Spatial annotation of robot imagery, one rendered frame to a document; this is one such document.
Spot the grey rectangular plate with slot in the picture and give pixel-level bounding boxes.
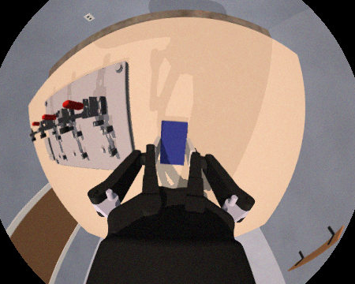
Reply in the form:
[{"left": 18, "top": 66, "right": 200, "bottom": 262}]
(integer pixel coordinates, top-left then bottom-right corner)
[{"left": 44, "top": 137, "right": 55, "bottom": 160}]

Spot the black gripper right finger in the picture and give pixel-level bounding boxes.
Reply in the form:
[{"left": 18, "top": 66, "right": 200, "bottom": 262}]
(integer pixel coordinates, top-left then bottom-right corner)
[{"left": 184, "top": 138, "right": 255, "bottom": 223}]

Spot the blue rectangular plate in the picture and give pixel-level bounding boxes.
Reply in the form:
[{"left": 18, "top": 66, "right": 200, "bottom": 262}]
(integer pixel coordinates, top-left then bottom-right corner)
[{"left": 160, "top": 120, "right": 188, "bottom": 165}]

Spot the grey fixture plate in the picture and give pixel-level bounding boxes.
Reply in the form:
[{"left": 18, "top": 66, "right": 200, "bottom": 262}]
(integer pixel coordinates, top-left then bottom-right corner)
[{"left": 45, "top": 61, "right": 134, "bottom": 170}]

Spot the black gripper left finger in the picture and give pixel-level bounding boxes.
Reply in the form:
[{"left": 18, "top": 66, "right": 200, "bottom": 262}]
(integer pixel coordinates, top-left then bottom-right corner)
[{"left": 88, "top": 136, "right": 162, "bottom": 219}]

